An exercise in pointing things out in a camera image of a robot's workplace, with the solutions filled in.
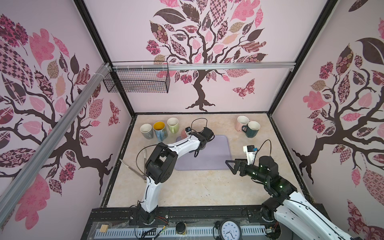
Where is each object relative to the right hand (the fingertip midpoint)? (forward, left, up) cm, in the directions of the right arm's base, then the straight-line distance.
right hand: (230, 160), depth 74 cm
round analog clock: (-28, +2, -15) cm, 32 cm away
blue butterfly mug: (+27, +41, -8) cm, 50 cm away
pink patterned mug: (+37, -16, -11) cm, 42 cm away
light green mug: (+32, +33, -8) cm, 47 cm away
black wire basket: (+52, +46, +17) cm, 71 cm away
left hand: (+18, +19, -14) cm, 29 cm away
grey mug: (+29, +51, -10) cm, 60 cm away
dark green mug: (+27, -20, -8) cm, 35 cm away
